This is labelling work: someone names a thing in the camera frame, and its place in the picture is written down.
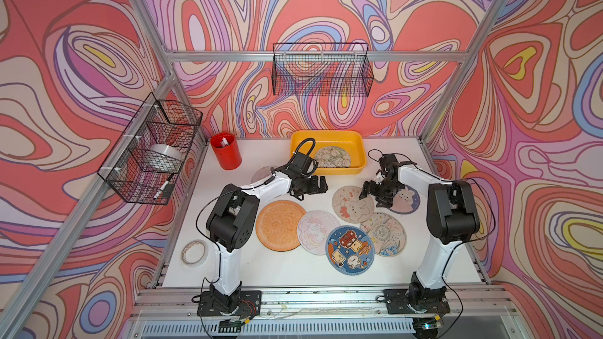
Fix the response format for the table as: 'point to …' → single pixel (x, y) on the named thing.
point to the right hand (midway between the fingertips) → (369, 205)
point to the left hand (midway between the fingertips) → (322, 190)
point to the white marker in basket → (162, 187)
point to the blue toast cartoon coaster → (350, 250)
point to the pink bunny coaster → (348, 206)
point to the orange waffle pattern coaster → (276, 224)
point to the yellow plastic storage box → (354, 141)
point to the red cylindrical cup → (226, 150)
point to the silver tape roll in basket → (162, 158)
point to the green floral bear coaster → (333, 157)
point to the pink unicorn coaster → (313, 229)
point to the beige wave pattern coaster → (389, 235)
